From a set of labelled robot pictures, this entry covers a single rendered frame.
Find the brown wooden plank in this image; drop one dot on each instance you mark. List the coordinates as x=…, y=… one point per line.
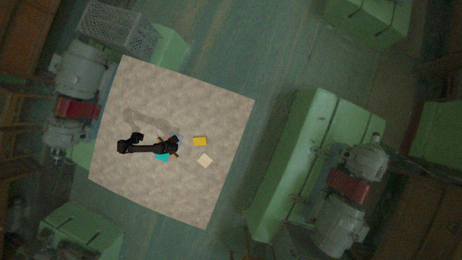
x=159, y=139

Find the beige flat rectangular pad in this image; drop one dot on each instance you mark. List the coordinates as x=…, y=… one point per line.
x=205, y=160

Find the yellow rectangular block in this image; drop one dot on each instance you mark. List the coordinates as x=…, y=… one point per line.
x=198, y=141

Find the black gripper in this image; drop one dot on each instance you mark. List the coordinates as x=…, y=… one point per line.
x=174, y=139

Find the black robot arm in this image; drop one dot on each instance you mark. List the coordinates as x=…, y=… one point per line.
x=157, y=148

